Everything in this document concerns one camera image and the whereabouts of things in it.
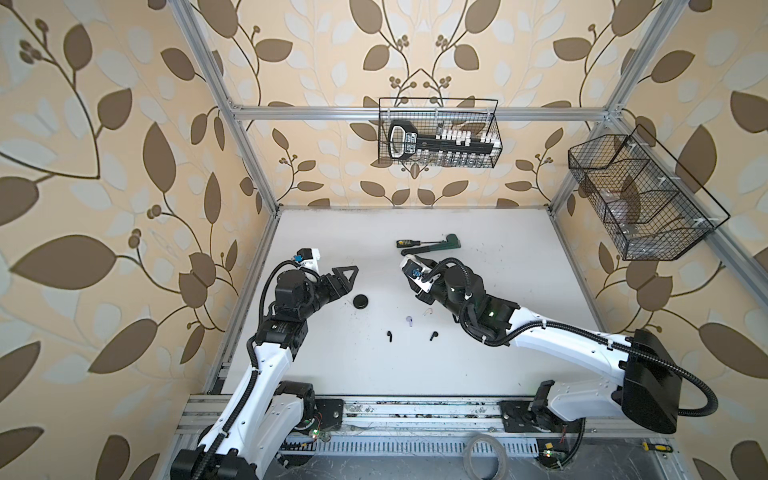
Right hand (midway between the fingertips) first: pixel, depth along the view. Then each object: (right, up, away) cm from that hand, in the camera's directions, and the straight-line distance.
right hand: (415, 264), depth 75 cm
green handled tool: (+16, +5, +35) cm, 39 cm away
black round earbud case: (-16, -14, +20) cm, 29 cm away
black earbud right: (+7, -22, +14) cm, 27 cm away
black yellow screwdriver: (+1, +5, +33) cm, 34 cm away
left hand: (-17, -2, +1) cm, 17 cm away
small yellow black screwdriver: (+57, -43, -5) cm, 72 cm away
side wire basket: (+58, +15, -2) cm, 60 cm away
